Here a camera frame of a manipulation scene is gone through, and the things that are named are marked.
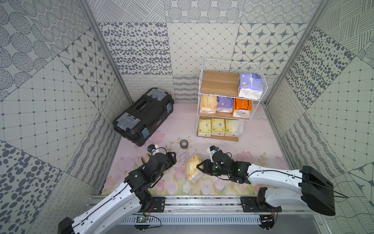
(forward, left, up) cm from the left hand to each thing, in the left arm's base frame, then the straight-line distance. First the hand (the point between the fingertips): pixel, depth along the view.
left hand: (172, 154), depth 77 cm
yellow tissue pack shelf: (+23, -19, +15) cm, 34 cm away
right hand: (-5, -14, -5) cm, 16 cm away
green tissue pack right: (+24, -38, -8) cm, 46 cm away
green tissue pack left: (+25, -18, -9) cm, 32 cm away
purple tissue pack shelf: (+24, -29, +14) cm, 40 cm away
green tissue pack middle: (+24, -28, -8) cm, 38 cm away
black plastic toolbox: (+19, +22, +3) cm, 29 cm away
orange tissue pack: (+19, -37, +17) cm, 45 cm away
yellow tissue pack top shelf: (-9, -12, -5) cm, 15 cm away
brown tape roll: (+14, -5, -13) cm, 20 cm away
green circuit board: (-28, +15, -16) cm, 35 cm away
